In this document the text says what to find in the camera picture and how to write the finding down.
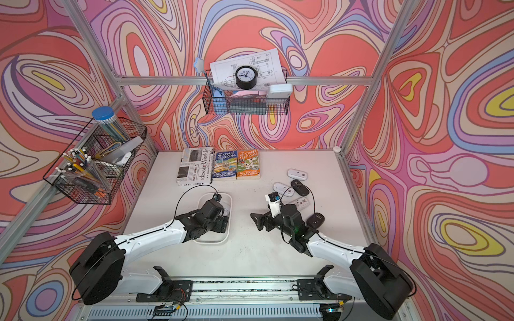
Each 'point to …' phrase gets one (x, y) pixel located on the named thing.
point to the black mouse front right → (316, 220)
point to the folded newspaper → (196, 166)
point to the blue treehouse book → (225, 163)
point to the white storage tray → (211, 237)
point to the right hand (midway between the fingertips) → (262, 214)
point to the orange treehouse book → (248, 165)
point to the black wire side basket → (112, 158)
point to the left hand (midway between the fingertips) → (221, 218)
